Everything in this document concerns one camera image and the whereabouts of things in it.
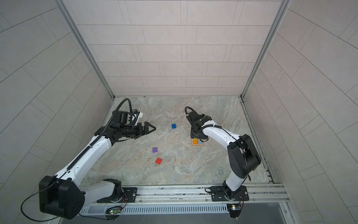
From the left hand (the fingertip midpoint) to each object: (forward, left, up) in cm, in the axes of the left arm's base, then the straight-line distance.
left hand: (154, 128), depth 76 cm
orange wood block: (0, -24, -16) cm, 29 cm away
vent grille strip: (-35, +1, -18) cm, 39 cm away
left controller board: (-36, +16, -14) cm, 42 cm away
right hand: (+3, -24, -14) cm, 28 cm away
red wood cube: (-12, -1, -18) cm, 21 cm away
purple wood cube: (-5, +2, -18) cm, 19 cm away
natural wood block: (-2, -26, -17) cm, 31 cm away
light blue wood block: (-1, -27, -16) cm, 31 cm away
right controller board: (-35, -42, -18) cm, 58 cm away
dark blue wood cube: (+13, -9, -19) cm, 25 cm away
